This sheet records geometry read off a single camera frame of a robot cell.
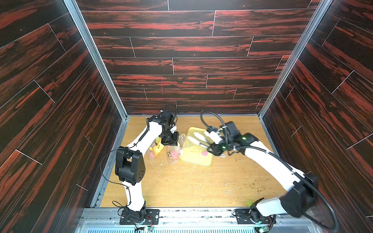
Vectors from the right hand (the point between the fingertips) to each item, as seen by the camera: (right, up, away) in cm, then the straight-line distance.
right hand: (214, 145), depth 82 cm
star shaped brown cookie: (-28, -7, +14) cm, 32 cm away
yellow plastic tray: (-11, -6, +13) cm, 18 cm away
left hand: (-21, +1, +6) cm, 22 cm away
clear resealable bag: (-36, -3, +14) cm, 39 cm away
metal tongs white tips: (-4, +2, 0) cm, 5 cm away
